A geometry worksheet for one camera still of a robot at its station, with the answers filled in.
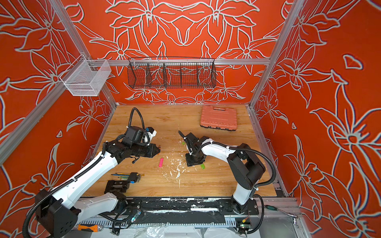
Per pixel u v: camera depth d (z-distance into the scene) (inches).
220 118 41.2
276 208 28.0
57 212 14.5
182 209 28.6
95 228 26.7
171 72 38.6
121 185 30.6
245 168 18.2
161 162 34.8
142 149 25.3
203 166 34.1
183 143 38.1
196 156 25.1
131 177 32.1
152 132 28.0
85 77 36.1
